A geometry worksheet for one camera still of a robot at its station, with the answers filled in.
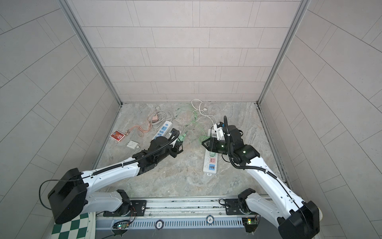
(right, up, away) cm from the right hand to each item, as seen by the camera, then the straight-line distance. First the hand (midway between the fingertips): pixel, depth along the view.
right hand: (203, 144), depth 73 cm
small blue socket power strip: (-26, +5, +25) cm, 36 cm away
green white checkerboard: (-54, -35, -8) cm, 65 cm away
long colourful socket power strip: (+4, -11, +11) cm, 16 cm away
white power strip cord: (-1, +17, +35) cm, 39 cm away
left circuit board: (-36, -33, -9) cm, 50 cm away
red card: (-56, +1, +23) cm, 60 cm away
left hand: (-11, +1, +8) cm, 14 cm away
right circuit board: (+22, -36, -5) cm, 42 cm away
